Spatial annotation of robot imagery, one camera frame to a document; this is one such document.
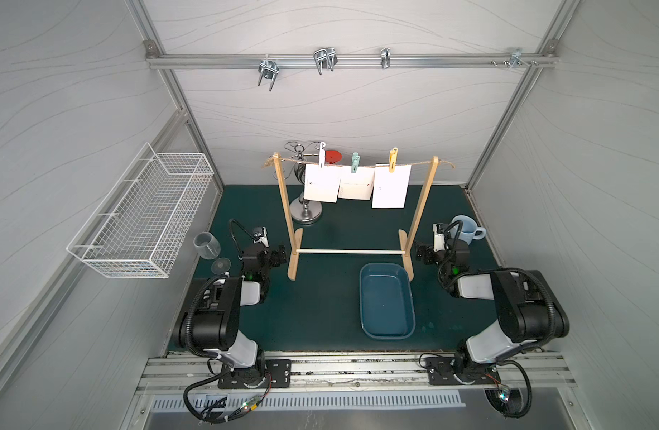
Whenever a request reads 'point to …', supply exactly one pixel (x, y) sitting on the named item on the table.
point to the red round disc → (332, 156)
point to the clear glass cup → (208, 247)
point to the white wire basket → (140, 226)
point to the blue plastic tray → (387, 305)
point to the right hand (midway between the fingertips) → (431, 239)
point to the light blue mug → (469, 229)
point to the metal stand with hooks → (302, 210)
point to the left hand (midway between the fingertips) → (265, 243)
